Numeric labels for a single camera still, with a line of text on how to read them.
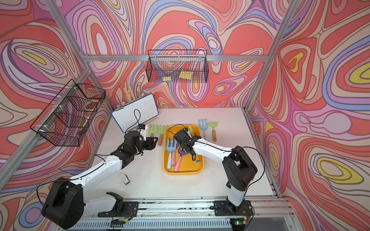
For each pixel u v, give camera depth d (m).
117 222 0.71
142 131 0.75
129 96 0.91
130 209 0.72
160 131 1.06
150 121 1.08
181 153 0.93
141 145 0.71
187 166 0.87
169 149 0.93
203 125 1.09
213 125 1.09
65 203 0.40
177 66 0.98
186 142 0.65
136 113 0.64
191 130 0.92
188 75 0.90
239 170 0.45
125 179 0.81
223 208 0.73
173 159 0.89
